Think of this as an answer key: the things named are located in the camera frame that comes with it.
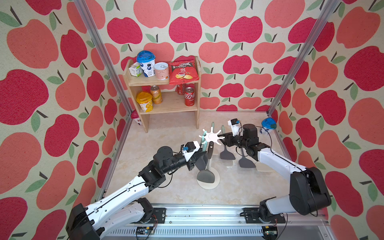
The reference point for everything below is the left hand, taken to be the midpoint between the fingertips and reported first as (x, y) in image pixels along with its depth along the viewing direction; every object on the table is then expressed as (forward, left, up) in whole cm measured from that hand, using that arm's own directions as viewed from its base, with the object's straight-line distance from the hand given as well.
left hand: (205, 153), depth 64 cm
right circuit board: (-26, -33, -31) cm, 52 cm away
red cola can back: (+50, +13, -2) cm, 51 cm away
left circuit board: (-25, +28, -31) cm, 49 cm away
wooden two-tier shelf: (+44, +19, -8) cm, 49 cm away
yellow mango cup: (+35, +33, +1) cm, 48 cm away
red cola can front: (+38, +7, +1) cm, 39 cm away
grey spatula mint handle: (+9, -28, -27) cm, 39 cm away
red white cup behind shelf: (+39, +45, -17) cm, 62 cm away
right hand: (+18, -12, -13) cm, 25 cm away
